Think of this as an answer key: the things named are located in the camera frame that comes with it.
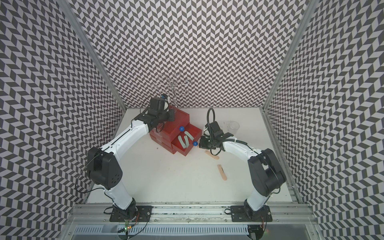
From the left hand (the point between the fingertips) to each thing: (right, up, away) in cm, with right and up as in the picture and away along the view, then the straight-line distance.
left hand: (172, 115), depth 88 cm
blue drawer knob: (+13, -17, -1) cm, 22 cm away
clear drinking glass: (+40, -8, +16) cm, 44 cm away
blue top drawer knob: (+6, -8, -5) cm, 11 cm away
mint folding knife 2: (+8, -16, +3) cm, 18 cm away
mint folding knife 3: (+9, -13, +6) cm, 17 cm away
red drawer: (+6, -17, +3) cm, 18 cm away
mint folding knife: (+4, -14, +3) cm, 15 cm away
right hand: (+16, -19, 0) cm, 25 cm away
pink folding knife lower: (+29, -34, -1) cm, 45 cm away
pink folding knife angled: (+22, -25, +9) cm, 34 cm away
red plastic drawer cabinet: (-2, -10, -8) cm, 13 cm away
